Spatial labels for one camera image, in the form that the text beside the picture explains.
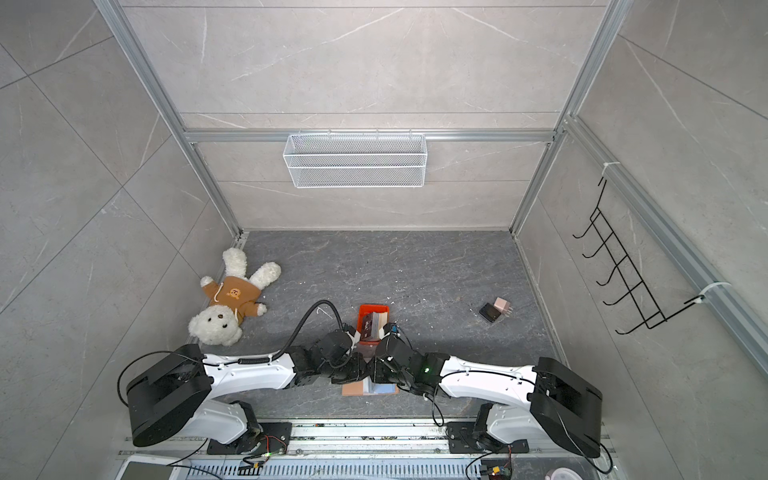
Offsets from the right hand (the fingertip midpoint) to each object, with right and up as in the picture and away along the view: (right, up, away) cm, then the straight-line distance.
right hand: (367, 367), depth 79 cm
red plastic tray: (-2, +9, +13) cm, 16 cm away
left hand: (+2, -1, +2) cm, 3 cm away
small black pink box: (+39, +12, +15) cm, 44 cm away
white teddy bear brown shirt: (-43, +17, +12) cm, 48 cm away
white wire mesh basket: (-6, +63, +21) cm, 67 cm away
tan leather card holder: (0, -7, +2) cm, 7 cm away
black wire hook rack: (+60, +20, -18) cm, 66 cm away
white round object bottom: (+46, -20, -12) cm, 51 cm away
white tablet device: (-49, -17, -14) cm, 54 cm away
